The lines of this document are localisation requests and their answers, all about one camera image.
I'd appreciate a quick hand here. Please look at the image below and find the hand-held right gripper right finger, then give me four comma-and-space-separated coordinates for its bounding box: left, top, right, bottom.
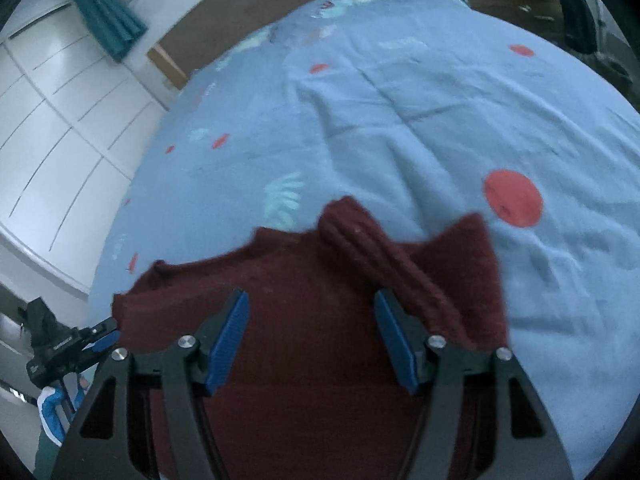
374, 289, 576, 480

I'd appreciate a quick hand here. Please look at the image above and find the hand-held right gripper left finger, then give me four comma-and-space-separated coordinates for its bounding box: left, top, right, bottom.
50, 288, 251, 480

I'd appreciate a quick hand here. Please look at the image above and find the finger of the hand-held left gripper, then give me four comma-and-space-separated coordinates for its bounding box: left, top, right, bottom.
92, 331, 123, 356
87, 317, 121, 341

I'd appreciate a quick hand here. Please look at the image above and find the maroon knitted sweater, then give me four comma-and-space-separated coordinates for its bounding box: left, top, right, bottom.
111, 196, 511, 480

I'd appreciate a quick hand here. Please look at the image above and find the white wardrobe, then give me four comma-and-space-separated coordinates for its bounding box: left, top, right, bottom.
0, 0, 168, 296

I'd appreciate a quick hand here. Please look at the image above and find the blue printed blanket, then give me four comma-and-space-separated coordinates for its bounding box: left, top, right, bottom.
90, 0, 640, 480

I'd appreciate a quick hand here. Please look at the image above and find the teal curtain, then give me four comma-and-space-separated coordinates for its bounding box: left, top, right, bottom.
69, 0, 148, 63

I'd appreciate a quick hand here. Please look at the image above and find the wooden headboard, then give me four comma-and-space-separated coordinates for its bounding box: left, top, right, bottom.
147, 0, 396, 106

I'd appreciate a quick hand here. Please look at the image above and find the black bag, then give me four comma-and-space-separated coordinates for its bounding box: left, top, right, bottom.
557, 0, 598, 56

